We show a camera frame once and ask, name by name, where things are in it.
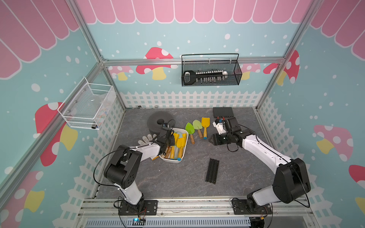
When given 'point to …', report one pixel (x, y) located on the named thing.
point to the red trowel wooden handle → (169, 149)
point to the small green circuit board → (137, 222)
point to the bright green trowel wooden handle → (190, 129)
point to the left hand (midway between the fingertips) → (170, 139)
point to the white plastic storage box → (174, 154)
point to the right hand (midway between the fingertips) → (212, 139)
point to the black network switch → (223, 112)
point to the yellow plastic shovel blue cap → (205, 123)
